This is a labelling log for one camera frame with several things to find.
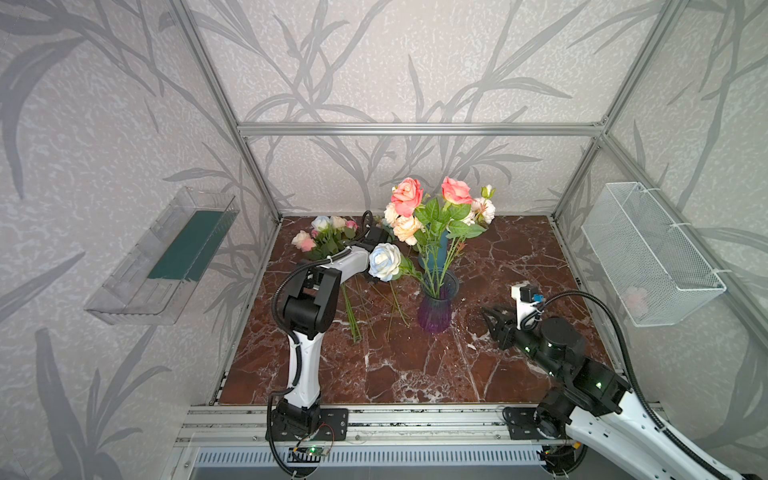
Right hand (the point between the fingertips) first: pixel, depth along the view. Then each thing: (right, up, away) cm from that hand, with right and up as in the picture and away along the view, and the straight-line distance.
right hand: (487, 300), depth 72 cm
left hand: (-24, +7, +30) cm, 39 cm away
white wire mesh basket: (+33, +7, -10) cm, 35 cm away
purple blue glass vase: (-11, -4, +13) cm, 18 cm away
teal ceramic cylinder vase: (-12, +10, +2) cm, 16 cm away
